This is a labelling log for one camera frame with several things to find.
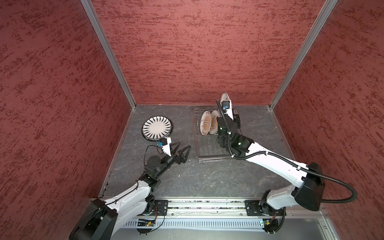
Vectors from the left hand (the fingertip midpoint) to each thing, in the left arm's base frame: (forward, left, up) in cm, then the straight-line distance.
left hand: (186, 147), depth 77 cm
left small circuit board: (-32, +22, -20) cm, 44 cm away
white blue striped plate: (+32, +23, -15) cm, 43 cm away
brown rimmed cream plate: (+22, +24, -16) cm, 36 cm away
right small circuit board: (-32, -42, -18) cm, 56 cm away
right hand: (+11, -22, +16) cm, 30 cm away
